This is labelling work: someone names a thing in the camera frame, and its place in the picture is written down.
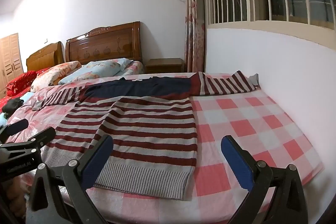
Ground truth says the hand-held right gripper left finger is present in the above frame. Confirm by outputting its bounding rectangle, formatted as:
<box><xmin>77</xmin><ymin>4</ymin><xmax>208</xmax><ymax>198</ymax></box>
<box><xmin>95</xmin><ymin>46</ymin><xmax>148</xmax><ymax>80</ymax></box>
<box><xmin>26</xmin><ymin>135</ymin><xmax>114</xmax><ymax>224</ymax></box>

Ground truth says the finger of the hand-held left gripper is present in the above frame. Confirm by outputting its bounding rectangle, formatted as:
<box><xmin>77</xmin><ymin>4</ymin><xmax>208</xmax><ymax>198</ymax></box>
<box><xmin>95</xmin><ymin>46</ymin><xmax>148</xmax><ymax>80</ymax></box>
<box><xmin>0</xmin><ymin>118</ymin><xmax>29</xmax><ymax>144</ymax></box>
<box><xmin>0</xmin><ymin>126</ymin><xmax>56</xmax><ymax>159</ymax></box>

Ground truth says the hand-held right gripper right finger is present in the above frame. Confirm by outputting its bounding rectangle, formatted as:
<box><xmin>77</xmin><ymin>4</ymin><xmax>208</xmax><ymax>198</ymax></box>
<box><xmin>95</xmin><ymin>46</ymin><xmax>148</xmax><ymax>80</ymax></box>
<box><xmin>220</xmin><ymin>135</ymin><xmax>307</xmax><ymax>224</ymax></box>

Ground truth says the dark navy garment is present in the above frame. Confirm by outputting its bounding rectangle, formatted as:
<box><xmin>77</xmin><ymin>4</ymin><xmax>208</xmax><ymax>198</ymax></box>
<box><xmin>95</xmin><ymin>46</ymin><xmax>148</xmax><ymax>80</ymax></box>
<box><xmin>32</xmin><ymin>70</ymin><xmax>260</xmax><ymax>201</ymax></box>

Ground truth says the dark cloth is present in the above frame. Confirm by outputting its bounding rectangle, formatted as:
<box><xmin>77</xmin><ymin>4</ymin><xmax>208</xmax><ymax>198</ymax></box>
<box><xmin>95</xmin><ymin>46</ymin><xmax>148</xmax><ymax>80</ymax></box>
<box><xmin>2</xmin><ymin>98</ymin><xmax>24</xmax><ymax>113</ymax></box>

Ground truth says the pink checkered bed sheet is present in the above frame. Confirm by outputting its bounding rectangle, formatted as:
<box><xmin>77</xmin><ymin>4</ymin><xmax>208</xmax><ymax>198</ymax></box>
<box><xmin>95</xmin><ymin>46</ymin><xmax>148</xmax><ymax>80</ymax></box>
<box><xmin>5</xmin><ymin>72</ymin><xmax>324</xmax><ymax>224</ymax></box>

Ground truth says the red blanket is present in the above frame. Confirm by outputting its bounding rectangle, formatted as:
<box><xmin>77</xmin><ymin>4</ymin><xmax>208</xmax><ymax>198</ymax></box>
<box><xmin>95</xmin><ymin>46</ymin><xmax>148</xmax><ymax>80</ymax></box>
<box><xmin>0</xmin><ymin>68</ymin><xmax>46</xmax><ymax>109</ymax></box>

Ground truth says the orange floral pillow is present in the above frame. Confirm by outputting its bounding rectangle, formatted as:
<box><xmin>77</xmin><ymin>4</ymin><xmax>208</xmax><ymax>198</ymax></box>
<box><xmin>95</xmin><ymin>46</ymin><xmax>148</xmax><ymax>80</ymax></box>
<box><xmin>31</xmin><ymin>61</ymin><xmax>82</xmax><ymax>93</ymax></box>

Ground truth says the light wooden wardrobe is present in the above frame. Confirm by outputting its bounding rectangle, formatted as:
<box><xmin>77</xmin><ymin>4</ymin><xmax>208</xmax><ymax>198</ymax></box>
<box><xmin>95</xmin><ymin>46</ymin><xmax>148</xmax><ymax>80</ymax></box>
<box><xmin>0</xmin><ymin>33</ymin><xmax>24</xmax><ymax>98</ymax></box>

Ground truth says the small wooden headboard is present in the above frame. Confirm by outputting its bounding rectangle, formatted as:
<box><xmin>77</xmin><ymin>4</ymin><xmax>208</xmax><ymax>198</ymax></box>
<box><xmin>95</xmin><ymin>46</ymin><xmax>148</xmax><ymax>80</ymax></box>
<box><xmin>26</xmin><ymin>41</ymin><xmax>65</xmax><ymax>72</ymax></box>

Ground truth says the light blue floral pillow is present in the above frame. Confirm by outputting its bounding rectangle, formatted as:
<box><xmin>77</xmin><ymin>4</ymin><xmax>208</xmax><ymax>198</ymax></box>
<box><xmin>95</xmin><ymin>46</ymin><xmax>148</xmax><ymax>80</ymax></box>
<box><xmin>58</xmin><ymin>58</ymin><xmax>134</xmax><ymax>85</ymax></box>

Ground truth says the large carved wooden headboard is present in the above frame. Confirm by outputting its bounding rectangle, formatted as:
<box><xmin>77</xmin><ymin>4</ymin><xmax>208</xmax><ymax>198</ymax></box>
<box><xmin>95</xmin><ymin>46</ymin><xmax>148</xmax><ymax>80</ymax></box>
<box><xmin>65</xmin><ymin>21</ymin><xmax>143</xmax><ymax>66</ymax></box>

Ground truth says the wooden nightstand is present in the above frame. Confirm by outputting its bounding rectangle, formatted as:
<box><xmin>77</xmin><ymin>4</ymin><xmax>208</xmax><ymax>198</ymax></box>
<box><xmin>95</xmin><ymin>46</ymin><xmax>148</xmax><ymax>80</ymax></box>
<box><xmin>145</xmin><ymin>58</ymin><xmax>184</xmax><ymax>74</ymax></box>

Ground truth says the floral pink curtain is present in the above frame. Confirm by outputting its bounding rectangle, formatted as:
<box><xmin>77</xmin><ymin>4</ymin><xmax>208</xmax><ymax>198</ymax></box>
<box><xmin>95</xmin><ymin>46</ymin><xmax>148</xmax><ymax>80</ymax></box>
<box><xmin>184</xmin><ymin>0</ymin><xmax>207</xmax><ymax>74</ymax></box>

